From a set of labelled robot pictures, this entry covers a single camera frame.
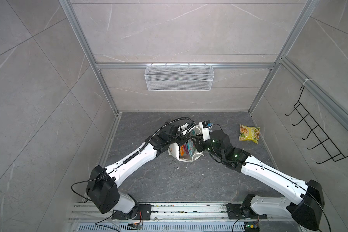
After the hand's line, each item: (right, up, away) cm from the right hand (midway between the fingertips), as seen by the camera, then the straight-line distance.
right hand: (193, 135), depth 75 cm
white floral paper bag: (-2, -12, +11) cm, 16 cm away
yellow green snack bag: (+43, -1, +26) cm, 51 cm away
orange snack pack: (-5, -10, +11) cm, 16 cm away
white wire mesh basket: (-7, +39, +26) cm, 48 cm away
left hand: (-3, +4, +3) cm, 6 cm away
